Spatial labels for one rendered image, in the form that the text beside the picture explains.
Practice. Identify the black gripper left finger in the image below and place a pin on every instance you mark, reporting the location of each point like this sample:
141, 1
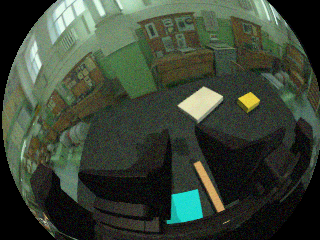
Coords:
149, 179

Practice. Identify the yellow rectangular block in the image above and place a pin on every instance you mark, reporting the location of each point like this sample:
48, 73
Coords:
248, 101

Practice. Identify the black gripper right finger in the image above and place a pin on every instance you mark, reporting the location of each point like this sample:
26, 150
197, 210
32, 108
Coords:
233, 160

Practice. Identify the beige flat block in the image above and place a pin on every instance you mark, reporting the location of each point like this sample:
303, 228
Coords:
200, 104

